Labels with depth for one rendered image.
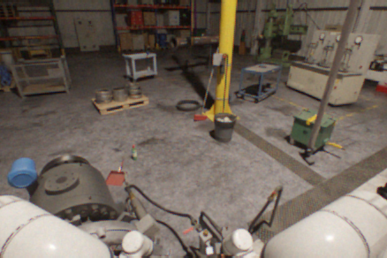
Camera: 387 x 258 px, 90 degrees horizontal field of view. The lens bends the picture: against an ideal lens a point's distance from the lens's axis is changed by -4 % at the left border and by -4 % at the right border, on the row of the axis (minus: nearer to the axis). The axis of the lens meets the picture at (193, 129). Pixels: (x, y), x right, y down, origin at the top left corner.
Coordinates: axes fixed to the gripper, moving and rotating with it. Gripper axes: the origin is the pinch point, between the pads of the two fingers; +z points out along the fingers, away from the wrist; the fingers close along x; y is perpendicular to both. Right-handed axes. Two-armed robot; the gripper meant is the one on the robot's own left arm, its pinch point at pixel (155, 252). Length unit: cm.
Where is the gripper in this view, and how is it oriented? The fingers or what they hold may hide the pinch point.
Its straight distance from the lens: 130.4
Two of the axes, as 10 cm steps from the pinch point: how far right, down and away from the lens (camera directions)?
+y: 0.8, -7.8, 6.2
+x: -9.9, 0.3, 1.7
